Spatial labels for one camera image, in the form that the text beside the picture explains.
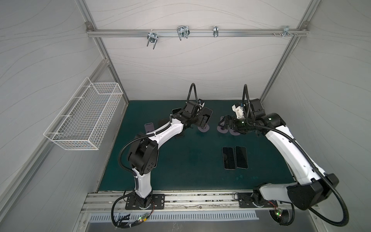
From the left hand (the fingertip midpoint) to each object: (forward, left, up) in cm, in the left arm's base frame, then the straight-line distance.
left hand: (202, 113), depth 90 cm
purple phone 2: (-22, -17, -18) cm, 33 cm away
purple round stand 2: (-7, +34, -7) cm, 36 cm away
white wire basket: (-19, +59, +14) cm, 64 cm away
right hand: (-13, -12, +9) cm, 20 cm away
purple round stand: (-2, -3, -16) cm, 16 cm away
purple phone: (+6, -4, -5) cm, 9 cm away
